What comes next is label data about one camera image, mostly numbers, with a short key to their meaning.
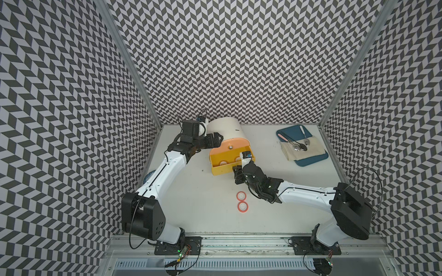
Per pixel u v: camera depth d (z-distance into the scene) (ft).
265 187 2.03
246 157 2.32
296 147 3.47
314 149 3.45
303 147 3.46
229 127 2.89
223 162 2.87
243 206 2.77
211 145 2.37
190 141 2.06
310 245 2.11
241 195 2.88
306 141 3.54
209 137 2.36
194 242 2.46
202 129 2.19
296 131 3.78
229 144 2.71
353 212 1.41
